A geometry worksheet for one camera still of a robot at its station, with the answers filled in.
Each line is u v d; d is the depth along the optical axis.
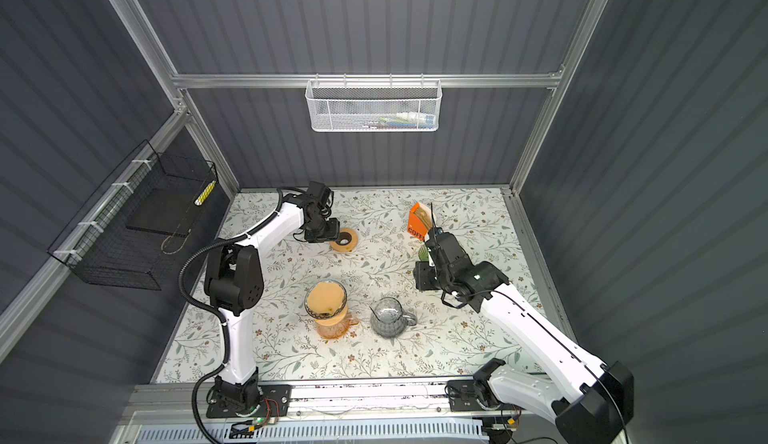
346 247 1.01
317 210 0.76
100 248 0.65
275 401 0.72
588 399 0.38
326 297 0.78
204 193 0.81
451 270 0.56
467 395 0.73
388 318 0.87
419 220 0.99
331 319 0.73
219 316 0.56
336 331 0.85
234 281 0.55
